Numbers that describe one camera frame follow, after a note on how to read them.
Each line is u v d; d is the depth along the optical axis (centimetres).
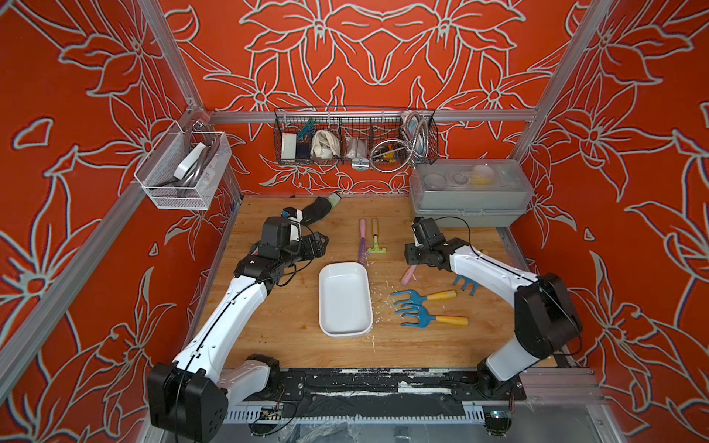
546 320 45
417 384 74
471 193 103
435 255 65
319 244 70
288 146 90
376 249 101
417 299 89
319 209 114
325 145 89
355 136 95
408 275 93
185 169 69
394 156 88
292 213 69
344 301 87
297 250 62
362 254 100
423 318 84
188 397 37
